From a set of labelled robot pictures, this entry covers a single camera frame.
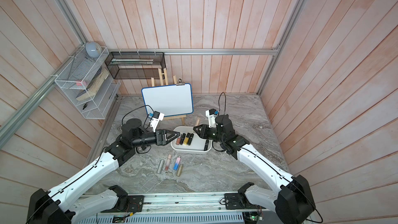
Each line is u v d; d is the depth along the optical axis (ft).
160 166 2.76
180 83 2.90
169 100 3.06
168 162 2.81
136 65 3.41
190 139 3.11
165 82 2.90
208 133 2.20
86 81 2.38
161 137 1.98
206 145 3.04
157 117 2.15
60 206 1.29
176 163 2.81
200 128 2.31
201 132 2.29
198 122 2.50
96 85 2.67
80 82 2.26
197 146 3.05
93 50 2.67
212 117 2.33
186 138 3.04
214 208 2.40
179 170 2.73
